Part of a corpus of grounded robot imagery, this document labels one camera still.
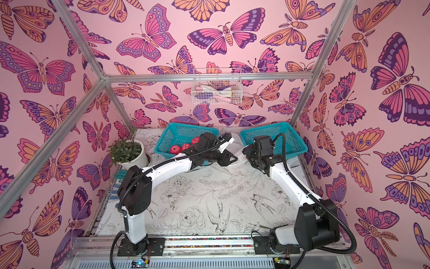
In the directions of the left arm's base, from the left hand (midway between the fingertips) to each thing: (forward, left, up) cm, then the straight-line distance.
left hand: (237, 157), depth 83 cm
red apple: (+15, +36, -13) cm, 41 cm away
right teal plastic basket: (+20, -39, -15) cm, 46 cm away
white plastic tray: (+14, -2, -10) cm, 17 cm away
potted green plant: (+3, +56, -1) cm, 56 cm away
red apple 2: (+17, +30, -12) cm, 36 cm away
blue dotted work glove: (-11, +66, -18) cm, 69 cm away
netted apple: (+21, +24, -12) cm, 34 cm away
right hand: (+5, -5, 0) cm, 7 cm away
